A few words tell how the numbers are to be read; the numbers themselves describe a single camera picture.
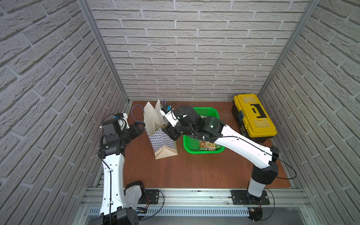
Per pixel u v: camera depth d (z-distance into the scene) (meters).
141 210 0.71
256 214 0.69
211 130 0.43
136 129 0.63
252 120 0.86
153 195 0.75
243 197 0.72
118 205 0.38
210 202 0.73
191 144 0.94
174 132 0.55
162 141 0.79
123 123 0.61
